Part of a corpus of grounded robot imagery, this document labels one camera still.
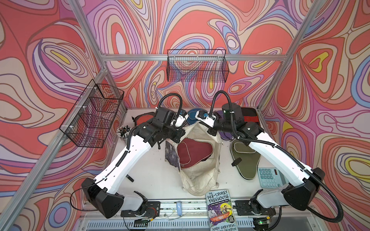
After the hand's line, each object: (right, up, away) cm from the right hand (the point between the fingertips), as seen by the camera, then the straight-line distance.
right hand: (201, 123), depth 71 cm
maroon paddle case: (-5, -18, +18) cm, 26 cm away
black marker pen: (-41, -33, +12) cm, 54 cm away
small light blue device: (-11, -43, +1) cm, 45 cm away
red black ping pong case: (+44, +6, +43) cm, 62 cm away
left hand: (-8, -5, 0) cm, 10 cm away
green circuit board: (-31, -51, 0) cm, 59 cm away
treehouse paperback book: (+9, -45, -1) cm, 46 cm away
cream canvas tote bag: (+1, -30, +3) cm, 30 cm away
